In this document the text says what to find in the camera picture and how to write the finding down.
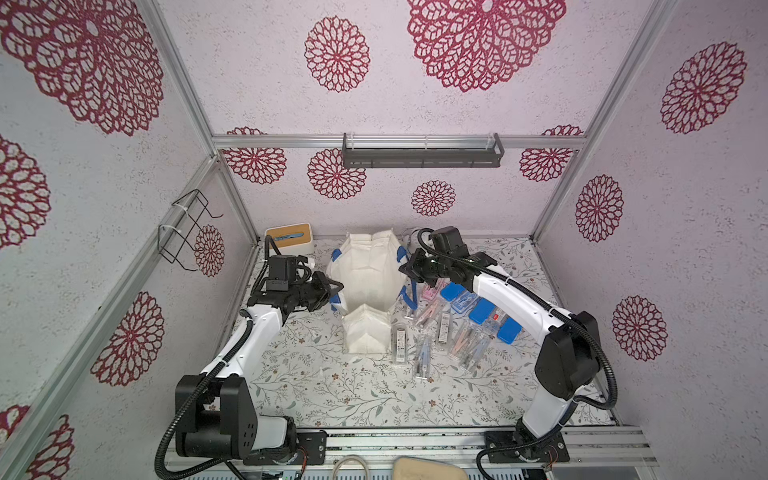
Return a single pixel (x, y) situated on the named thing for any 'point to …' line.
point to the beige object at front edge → (409, 468)
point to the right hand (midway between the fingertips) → (396, 264)
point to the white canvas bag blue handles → (368, 267)
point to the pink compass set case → (429, 293)
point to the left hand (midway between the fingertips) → (343, 287)
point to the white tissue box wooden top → (293, 239)
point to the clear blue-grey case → (424, 360)
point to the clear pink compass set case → (430, 311)
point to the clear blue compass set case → (463, 301)
